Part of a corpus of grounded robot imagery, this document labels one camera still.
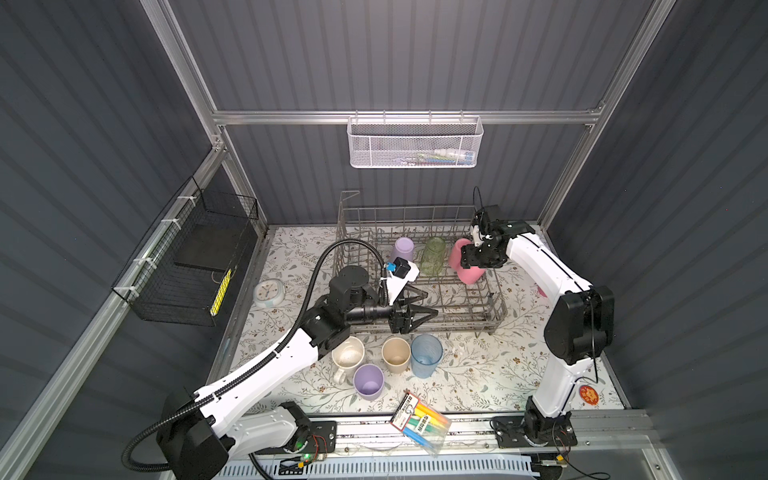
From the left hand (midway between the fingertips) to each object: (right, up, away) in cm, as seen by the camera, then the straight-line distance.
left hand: (433, 303), depth 64 cm
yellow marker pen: (-49, +1, +5) cm, 49 cm away
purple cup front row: (-15, -25, +18) cm, 34 cm away
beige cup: (-8, -19, +22) cm, 30 cm away
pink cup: (+15, +4, +26) cm, 30 cm away
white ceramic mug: (-22, -18, +21) cm, 35 cm away
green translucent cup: (+5, +9, +38) cm, 39 cm away
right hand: (+17, +8, +27) cm, 33 cm away
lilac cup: (-5, +13, +28) cm, 31 cm away
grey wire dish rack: (+1, +13, +33) cm, 36 cm away
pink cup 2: (+12, +10, +30) cm, 34 cm away
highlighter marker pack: (-2, -32, +10) cm, 33 cm away
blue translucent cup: (0, -16, +16) cm, 23 cm away
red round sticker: (+44, -27, +15) cm, 54 cm away
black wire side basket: (-61, +6, +8) cm, 62 cm away
